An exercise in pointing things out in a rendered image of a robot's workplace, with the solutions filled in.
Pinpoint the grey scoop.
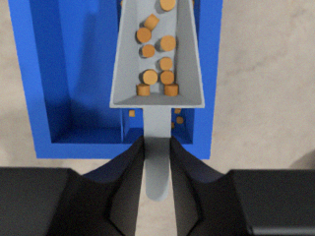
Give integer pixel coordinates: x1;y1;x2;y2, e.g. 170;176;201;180
109;0;205;202

